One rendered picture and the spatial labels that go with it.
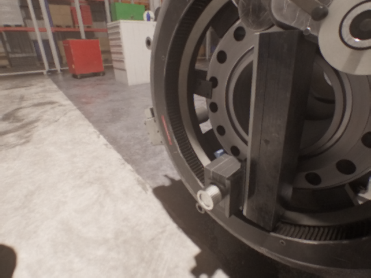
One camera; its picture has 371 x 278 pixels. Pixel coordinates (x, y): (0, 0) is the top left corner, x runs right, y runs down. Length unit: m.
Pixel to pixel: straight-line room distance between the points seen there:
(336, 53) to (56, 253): 1.06
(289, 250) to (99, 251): 0.70
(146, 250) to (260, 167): 0.63
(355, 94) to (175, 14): 0.41
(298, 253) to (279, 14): 0.45
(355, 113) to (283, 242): 0.30
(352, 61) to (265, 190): 0.26
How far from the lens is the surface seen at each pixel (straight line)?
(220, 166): 0.44
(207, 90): 0.62
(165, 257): 0.89
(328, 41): 0.34
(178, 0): 0.52
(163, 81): 0.58
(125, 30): 4.15
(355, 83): 0.47
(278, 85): 0.35
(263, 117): 0.37
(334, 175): 0.54
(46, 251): 1.07
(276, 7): 0.38
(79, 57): 5.57
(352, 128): 0.49
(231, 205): 0.44
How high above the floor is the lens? 0.74
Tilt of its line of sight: 23 degrees down
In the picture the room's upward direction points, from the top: 1 degrees counter-clockwise
